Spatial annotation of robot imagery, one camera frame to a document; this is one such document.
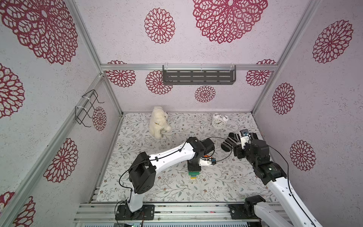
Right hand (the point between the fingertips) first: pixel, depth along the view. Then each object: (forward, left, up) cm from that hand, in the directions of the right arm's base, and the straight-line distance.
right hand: (239, 140), depth 76 cm
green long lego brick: (-13, +25, -16) cm, 32 cm away
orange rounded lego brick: (-11, +19, +3) cm, 23 cm away
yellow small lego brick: (-14, +25, -21) cm, 35 cm away
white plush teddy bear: (+17, +47, -5) cm, 50 cm away
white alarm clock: (+26, +5, -14) cm, 30 cm away
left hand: (-10, +26, -11) cm, 30 cm away
